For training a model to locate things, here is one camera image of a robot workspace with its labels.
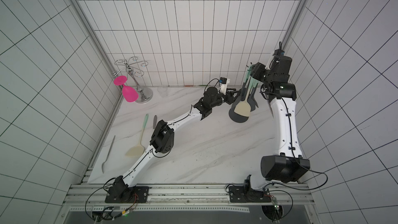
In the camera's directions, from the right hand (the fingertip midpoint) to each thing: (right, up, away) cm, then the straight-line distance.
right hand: (259, 65), depth 72 cm
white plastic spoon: (-81, -51, +10) cm, 96 cm away
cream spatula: (-2, -22, +19) cm, 29 cm away
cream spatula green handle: (-64, -46, +16) cm, 80 cm away
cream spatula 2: (-58, -32, +29) cm, 72 cm away
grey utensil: (+3, -17, +18) cm, 25 cm away
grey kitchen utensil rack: (-2, -8, +5) cm, 10 cm away
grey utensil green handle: (-8, -24, +23) cm, 35 cm away
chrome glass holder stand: (-70, -13, +42) cm, 83 cm away
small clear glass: (-56, -11, +41) cm, 70 cm away
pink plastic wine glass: (-72, -12, +21) cm, 76 cm away
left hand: (-5, -13, +15) cm, 21 cm away
